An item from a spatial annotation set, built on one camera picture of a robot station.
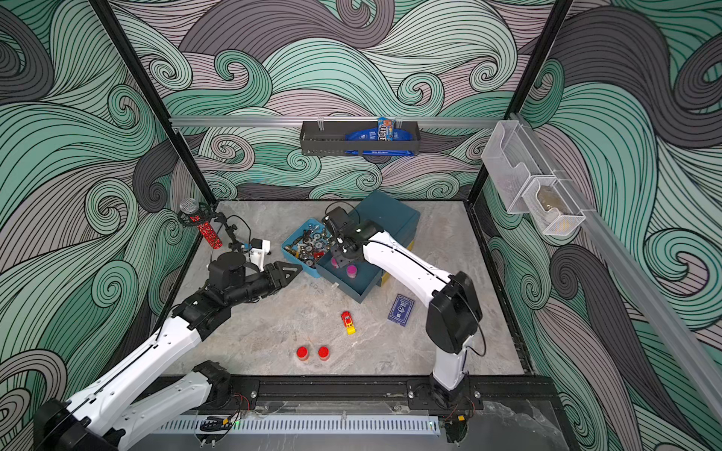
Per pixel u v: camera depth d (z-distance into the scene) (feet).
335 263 2.93
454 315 1.47
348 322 2.79
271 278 2.09
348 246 1.88
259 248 2.26
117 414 1.35
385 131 2.94
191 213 2.73
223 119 3.12
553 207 2.12
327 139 3.49
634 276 1.68
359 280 2.86
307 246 3.43
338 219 2.11
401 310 2.87
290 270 2.36
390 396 2.44
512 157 3.11
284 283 2.14
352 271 2.81
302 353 2.55
